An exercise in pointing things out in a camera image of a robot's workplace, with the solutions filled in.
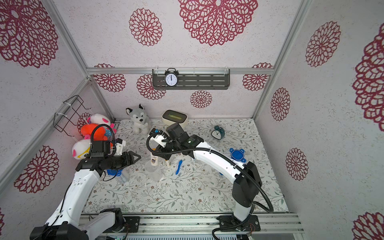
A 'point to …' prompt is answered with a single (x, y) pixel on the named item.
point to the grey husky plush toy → (141, 121)
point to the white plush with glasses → (81, 149)
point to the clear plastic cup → (154, 173)
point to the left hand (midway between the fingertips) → (137, 159)
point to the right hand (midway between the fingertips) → (153, 149)
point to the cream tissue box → (169, 117)
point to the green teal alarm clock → (218, 133)
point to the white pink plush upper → (99, 119)
